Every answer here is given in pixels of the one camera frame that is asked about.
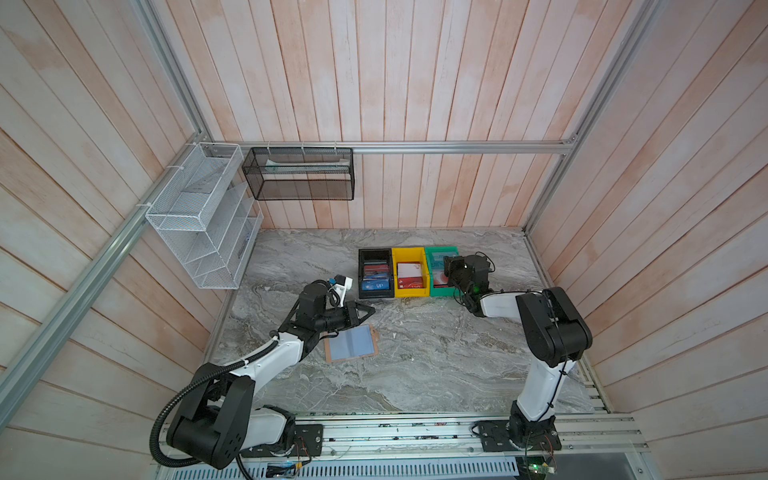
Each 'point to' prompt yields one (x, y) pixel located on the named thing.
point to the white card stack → (409, 270)
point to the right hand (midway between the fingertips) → (441, 251)
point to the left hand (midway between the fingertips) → (374, 316)
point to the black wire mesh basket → (301, 173)
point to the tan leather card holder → (351, 344)
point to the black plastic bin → (375, 260)
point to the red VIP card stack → (410, 283)
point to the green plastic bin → (438, 280)
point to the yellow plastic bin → (401, 255)
